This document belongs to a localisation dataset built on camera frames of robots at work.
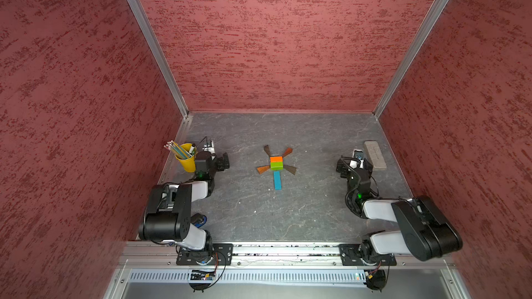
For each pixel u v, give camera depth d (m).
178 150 0.87
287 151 1.03
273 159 0.98
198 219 0.79
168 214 0.46
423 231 0.44
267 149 1.04
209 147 0.82
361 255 0.74
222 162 0.87
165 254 0.75
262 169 0.95
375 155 1.00
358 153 0.77
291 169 0.97
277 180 0.93
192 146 0.90
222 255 0.70
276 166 0.97
